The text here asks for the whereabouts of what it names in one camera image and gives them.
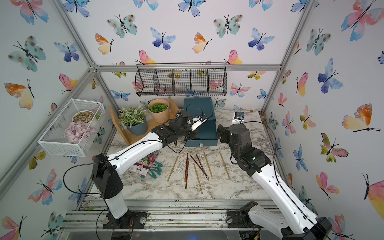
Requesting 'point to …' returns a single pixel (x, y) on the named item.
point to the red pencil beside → (187, 173)
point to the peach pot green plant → (159, 109)
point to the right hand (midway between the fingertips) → (230, 125)
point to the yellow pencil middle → (208, 165)
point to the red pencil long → (186, 170)
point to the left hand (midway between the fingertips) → (199, 123)
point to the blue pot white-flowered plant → (133, 119)
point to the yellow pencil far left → (173, 168)
